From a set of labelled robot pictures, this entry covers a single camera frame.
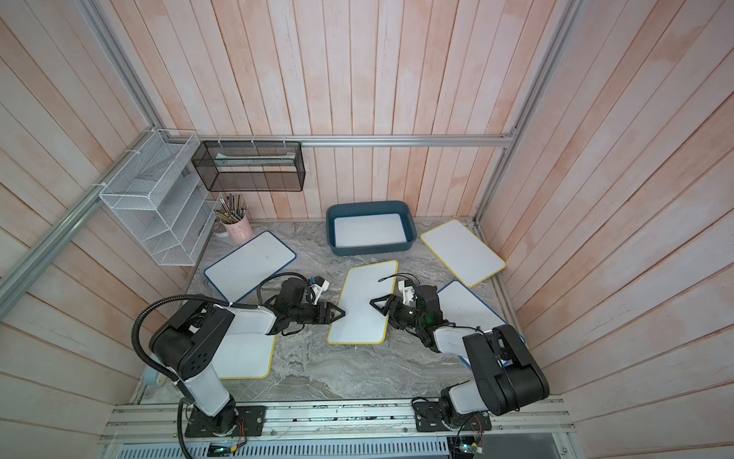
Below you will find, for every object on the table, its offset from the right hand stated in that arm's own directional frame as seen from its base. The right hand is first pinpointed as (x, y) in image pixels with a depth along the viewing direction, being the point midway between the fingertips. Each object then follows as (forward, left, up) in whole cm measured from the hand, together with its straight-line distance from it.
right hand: (374, 305), depth 87 cm
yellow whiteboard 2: (-15, +38, -5) cm, 41 cm away
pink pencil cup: (+30, +51, +10) cm, 60 cm away
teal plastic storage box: (+45, +5, -1) cm, 46 cm away
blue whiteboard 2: (+17, +50, -7) cm, 54 cm away
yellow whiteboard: (-8, +3, +4) cm, 9 cm away
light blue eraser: (-22, +62, -2) cm, 66 cm away
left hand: (-2, +11, -5) cm, 13 cm away
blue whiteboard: (+38, +2, -6) cm, 38 cm away
